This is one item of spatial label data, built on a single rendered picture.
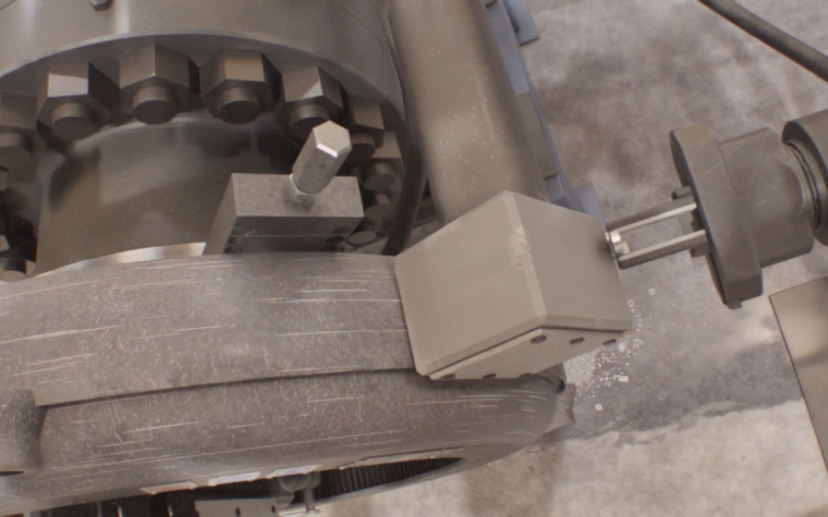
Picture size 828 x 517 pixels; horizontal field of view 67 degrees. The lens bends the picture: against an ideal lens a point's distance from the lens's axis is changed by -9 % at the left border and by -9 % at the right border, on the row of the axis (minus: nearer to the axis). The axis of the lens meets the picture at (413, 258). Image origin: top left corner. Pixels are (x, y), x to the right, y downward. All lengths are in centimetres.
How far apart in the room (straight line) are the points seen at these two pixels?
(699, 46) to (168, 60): 101
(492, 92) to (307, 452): 26
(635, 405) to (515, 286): 83
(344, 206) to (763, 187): 26
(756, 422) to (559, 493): 34
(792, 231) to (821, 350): 74
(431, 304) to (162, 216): 32
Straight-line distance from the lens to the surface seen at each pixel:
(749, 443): 118
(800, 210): 47
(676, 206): 46
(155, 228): 66
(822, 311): 120
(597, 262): 44
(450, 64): 47
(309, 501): 96
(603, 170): 129
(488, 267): 39
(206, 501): 77
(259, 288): 40
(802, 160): 48
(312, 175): 37
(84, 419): 41
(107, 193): 70
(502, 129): 45
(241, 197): 39
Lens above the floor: 118
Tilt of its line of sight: 61 degrees down
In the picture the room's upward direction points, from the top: 58 degrees counter-clockwise
